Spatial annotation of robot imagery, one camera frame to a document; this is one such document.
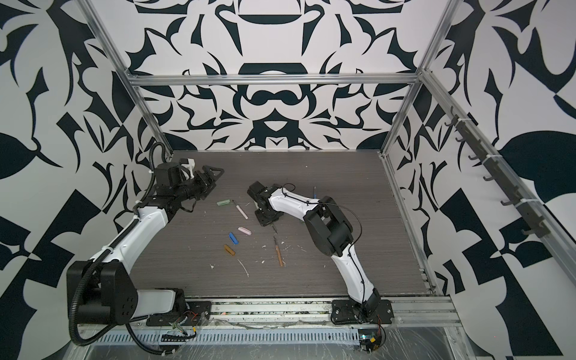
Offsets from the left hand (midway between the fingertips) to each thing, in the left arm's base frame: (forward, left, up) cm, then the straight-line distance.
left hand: (220, 172), depth 81 cm
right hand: (-6, -16, -23) cm, 29 cm away
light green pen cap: (+2, +4, -23) cm, 24 cm away
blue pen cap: (-16, -3, -23) cm, 28 cm away
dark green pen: (-11, -18, -24) cm, 32 cm away
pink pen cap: (-11, -6, -24) cm, 27 cm away
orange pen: (-25, -21, -24) cm, 40 cm away
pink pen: (-2, -3, -24) cm, 24 cm away
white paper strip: (-28, -9, -25) cm, 38 cm away
